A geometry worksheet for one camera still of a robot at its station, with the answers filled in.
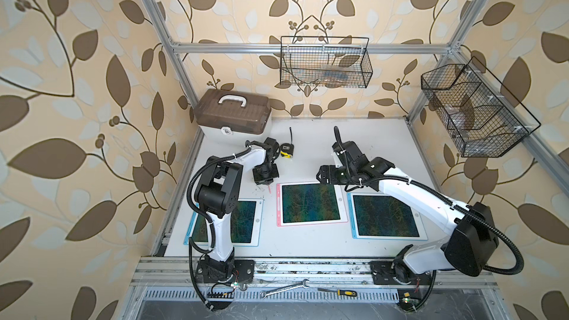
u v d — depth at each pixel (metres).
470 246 0.40
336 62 0.96
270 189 0.96
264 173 0.85
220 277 0.68
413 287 0.72
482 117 0.73
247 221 0.86
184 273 0.75
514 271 0.40
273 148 0.85
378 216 0.87
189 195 0.48
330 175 0.72
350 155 0.62
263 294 0.71
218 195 0.52
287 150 1.05
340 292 0.70
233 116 0.94
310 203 0.91
